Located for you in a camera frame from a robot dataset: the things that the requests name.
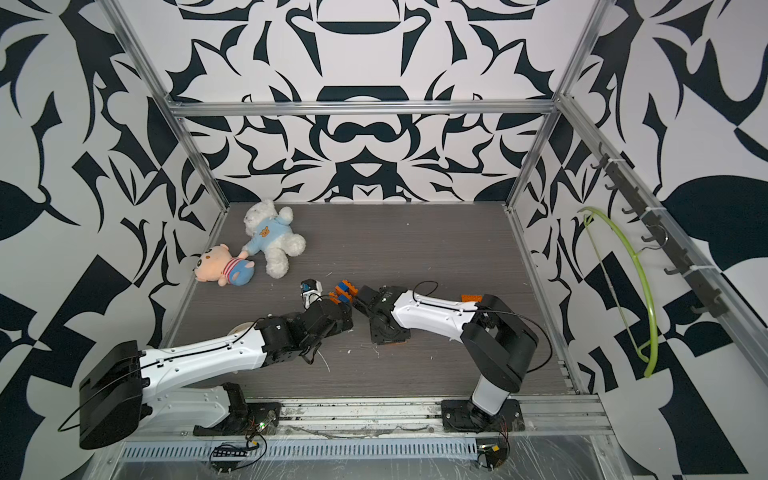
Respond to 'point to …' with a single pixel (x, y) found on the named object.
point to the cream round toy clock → (240, 329)
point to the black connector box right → (493, 449)
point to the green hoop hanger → (655, 350)
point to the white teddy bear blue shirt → (270, 231)
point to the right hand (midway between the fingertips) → (383, 334)
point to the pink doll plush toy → (218, 264)
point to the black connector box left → (226, 460)
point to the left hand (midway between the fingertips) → (341, 307)
